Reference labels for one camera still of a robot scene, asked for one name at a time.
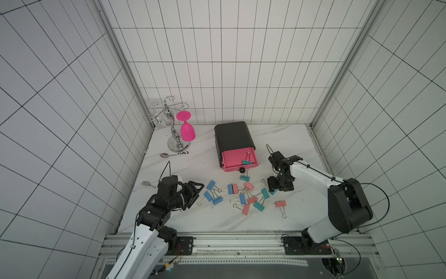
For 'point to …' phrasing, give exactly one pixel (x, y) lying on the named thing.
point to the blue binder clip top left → (211, 185)
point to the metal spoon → (165, 155)
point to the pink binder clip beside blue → (235, 189)
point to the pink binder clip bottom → (245, 209)
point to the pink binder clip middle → (252, 200)
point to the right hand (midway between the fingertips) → (271, 188)
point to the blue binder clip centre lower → (243, 199)
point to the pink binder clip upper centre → (248, 186)
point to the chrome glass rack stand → (175, 144)
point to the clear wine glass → (162, 119)
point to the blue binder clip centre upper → (230, 189)
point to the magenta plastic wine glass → (187, 130)
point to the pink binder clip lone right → (281, 204)
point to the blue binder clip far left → (207, 195)
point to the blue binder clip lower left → (218, 200)
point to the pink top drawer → (232, 160)
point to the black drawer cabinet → (232, 136)
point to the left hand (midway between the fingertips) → (200, 192)
